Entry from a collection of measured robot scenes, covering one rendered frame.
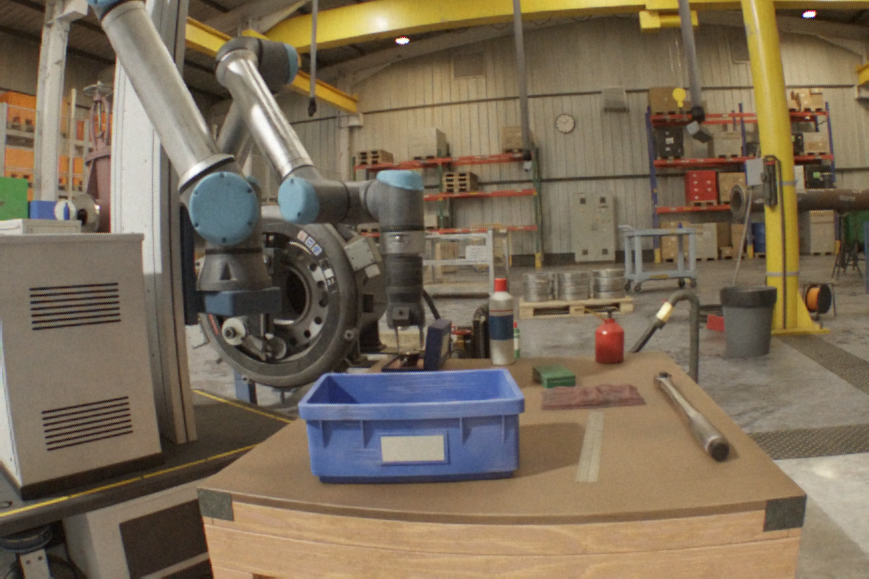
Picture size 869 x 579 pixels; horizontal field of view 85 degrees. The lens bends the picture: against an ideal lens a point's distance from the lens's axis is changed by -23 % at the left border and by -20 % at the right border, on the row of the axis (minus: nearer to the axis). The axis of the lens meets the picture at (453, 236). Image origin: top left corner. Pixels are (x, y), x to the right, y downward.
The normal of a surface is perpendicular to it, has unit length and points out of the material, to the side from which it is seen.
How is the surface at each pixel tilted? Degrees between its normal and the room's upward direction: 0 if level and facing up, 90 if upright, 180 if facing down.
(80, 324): 90
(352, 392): 90
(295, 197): 93
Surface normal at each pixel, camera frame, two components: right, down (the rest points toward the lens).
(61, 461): 0.82, -0.04
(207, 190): 0.33, 0.05
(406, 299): -0.07, 0.14
